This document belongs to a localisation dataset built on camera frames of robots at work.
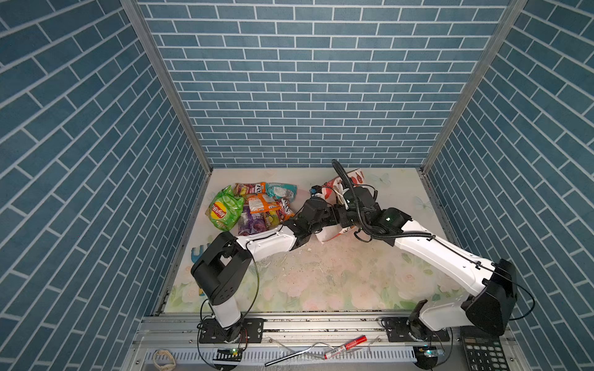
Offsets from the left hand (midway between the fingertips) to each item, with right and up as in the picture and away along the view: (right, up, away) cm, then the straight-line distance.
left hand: (342, 210), depth 85 cm
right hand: (-2, +2, -6) cm, 6 cm away
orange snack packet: (-33, +2, +14) cm, 36 cm away
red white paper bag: (-4, +7, -9) cm, 12 cm away
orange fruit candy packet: (-26, -4, +14) cm, 30 cm away
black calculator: (+41, -41, -16) cm, 60 cm away
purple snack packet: (-38, -7, +11) cm, 40 cm away
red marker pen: (-1, -41, -14) cm, 43 cm away
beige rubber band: (-54, -44, -19) cm, 72 cm away
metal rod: (-17, -43, -16) cm, 48 cm away
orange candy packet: (-43, +8, +23) cm, 49 cm away
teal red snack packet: (-26, +7, +20) cm, 33 cm away
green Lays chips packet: (-47, 0, +10) cm, 48 cm away
